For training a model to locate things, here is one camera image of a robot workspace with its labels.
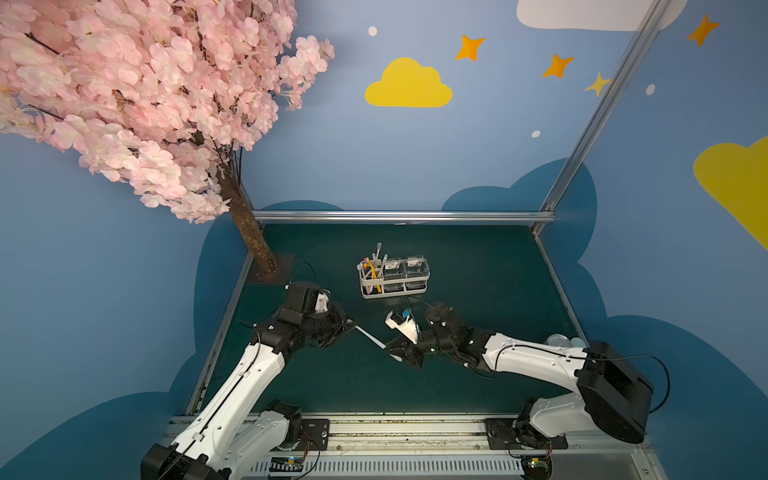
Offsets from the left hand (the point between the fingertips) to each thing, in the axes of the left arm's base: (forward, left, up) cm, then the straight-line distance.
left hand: (361, 316), depth 76 cm
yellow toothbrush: (+19, -4, -16) cm, 25 cm away
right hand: (-5, -8, -6) cm, 11 cm away
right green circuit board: (-30, -45, -20) cm, 58 cm away
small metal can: (0, -58, -13) cm, 59 cm away
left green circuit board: (-31, +17, -20) cm, 41 cm away
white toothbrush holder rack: (+18, -6, -9) cm, 21 cm away
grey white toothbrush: (+27, -4, -3) cm, 27 cm away
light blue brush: (+2, -66, -17) cm, 68 cm away
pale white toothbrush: (-5, -4, -4) cm, 8 cm away
